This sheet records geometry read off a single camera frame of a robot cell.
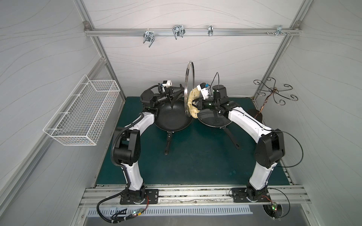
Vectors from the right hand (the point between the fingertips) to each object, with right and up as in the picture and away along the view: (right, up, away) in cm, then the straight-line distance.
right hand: (189, 101), depth 81 cm
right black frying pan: (+26, -20, +6) cm, 34 cm away
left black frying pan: (-13, -12, +23) cm, 30 cm away
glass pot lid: (+15, -10, +29) cm, 34 cm away
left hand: (-2, +5, -10) cm, 11 cm away
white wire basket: (-55, -9, -12) cm, 57 cm away
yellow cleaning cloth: (+2, +4, -1) cm, 5 cm away
